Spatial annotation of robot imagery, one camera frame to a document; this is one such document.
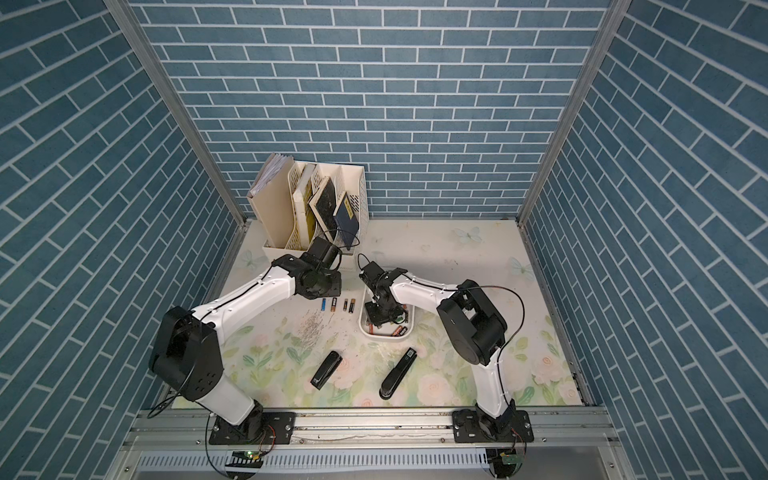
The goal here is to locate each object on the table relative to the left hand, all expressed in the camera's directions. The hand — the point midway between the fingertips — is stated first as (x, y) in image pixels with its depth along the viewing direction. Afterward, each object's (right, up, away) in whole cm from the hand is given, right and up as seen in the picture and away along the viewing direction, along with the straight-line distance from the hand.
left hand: (343, 289), depth 88 cm
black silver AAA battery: (-1, -6, +8) cm, 11 cm away
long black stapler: (+15, -23, -10) cm, 29 cm away
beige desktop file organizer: (-16, +27, +4) cm, 31 cm away
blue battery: (-8, -7, +8) cm, 13 cm away
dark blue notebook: (-3, +22, +22) cm, 31 cm away
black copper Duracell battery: (+1, -7, +8) cm, 11 cm away
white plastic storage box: (+16, -14, +1) cm, 21 cm away
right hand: (+10, -11, +4) cm, 15 cm away
